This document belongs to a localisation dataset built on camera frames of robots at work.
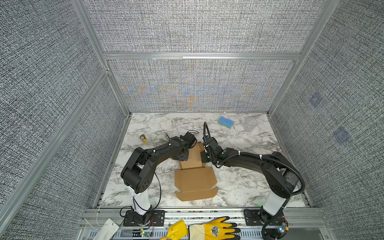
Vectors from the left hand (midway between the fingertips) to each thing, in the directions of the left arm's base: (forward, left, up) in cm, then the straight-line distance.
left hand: (179, 157), depth 93 cm
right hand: (+1, -14, +2) cm, 14 cm away
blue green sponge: (+28, -35, 0) cm, 45 cm away
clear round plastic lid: (+26, -53, +2) cm, 59 cm away
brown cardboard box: (-18, -8, +8) cm, 21 cm away
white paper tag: (-36, +33, -1) cm, 49 cm away
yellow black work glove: (-38, -17, +1) cm, 42 cm away
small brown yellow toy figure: (+17, +25, 0) cm, 30 cm away
